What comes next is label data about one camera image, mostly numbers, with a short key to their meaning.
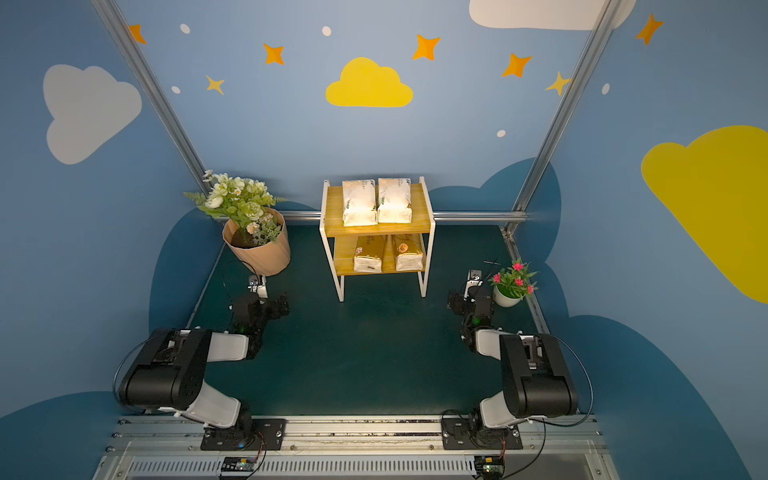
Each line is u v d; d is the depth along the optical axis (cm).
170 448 115
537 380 46
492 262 112
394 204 73
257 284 82
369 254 82
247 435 68
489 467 73
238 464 72
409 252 84
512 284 90
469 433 74
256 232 96
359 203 74
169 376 45
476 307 72
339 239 94
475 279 82
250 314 73
